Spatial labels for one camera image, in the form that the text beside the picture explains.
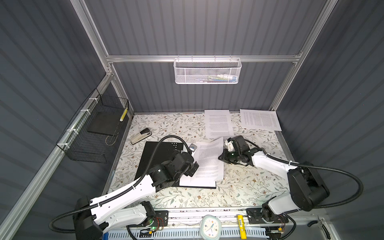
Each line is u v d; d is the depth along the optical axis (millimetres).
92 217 390
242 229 693
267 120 1156
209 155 914
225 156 788
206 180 847
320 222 721
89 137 718
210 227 692
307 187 439
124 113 827
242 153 691
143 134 1037
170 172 537
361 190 409
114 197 426
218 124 1144
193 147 635
